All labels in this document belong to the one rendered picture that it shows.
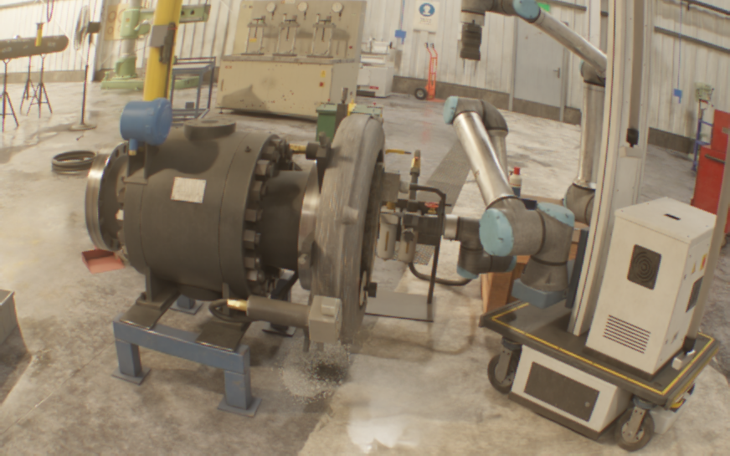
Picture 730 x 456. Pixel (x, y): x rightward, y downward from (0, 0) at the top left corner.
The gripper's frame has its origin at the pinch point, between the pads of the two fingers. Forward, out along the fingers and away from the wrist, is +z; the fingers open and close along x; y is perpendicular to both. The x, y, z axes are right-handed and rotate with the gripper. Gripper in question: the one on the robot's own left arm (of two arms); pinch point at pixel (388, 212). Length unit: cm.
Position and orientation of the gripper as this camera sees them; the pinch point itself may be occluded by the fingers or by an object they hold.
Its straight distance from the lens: 249.8
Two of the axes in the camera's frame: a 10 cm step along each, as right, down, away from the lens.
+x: 0.2, 3.1, 9.5
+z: -9.9, -1.2, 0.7
